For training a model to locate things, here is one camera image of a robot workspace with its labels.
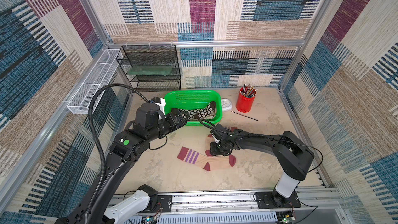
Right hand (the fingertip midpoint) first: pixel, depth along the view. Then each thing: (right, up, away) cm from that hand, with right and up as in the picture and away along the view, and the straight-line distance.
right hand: (215, 153), depth 89 cm
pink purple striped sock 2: (-4, -4, -4) cm, 7 cm away
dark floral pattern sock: (-5, +22, +12) cm, 26 cm away
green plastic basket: (-17, +31, +31) cm, 47 cm away
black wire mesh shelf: (-32, +59, +13) cm, 69 cm away
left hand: (-15, +22, -24) cm, 36 cm away
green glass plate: (-39, +49, +8) cm, 63 cm away
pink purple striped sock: (-4, +7, +4) cm, 9 cm away
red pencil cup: (+19, +30, +10) cm, 37 cm away
